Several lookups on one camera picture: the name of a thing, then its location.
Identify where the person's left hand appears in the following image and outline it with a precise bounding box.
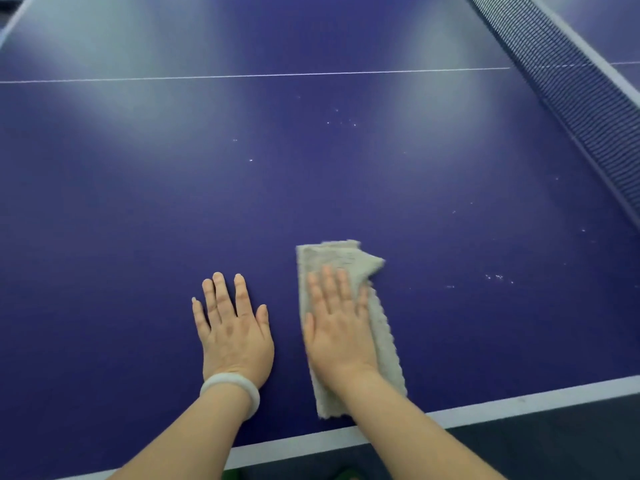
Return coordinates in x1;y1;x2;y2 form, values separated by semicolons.
191;272;275;391

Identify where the person's right hand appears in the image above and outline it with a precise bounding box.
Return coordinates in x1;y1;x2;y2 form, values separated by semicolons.
303;265;379;393

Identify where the grey cleaning cloth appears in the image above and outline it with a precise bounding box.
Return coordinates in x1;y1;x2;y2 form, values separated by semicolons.
295;239;409;421

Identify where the person's left forearm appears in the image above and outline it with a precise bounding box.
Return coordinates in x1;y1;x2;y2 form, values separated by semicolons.
107;383;253;480

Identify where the person's right forearm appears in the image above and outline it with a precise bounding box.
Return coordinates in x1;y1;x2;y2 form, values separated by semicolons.
337;368;506;480

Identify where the white jade bangle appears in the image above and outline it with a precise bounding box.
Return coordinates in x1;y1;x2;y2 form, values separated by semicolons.
199;372;261;421

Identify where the blue table net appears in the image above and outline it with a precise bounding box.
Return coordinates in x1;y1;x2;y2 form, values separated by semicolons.
465;0;640;228

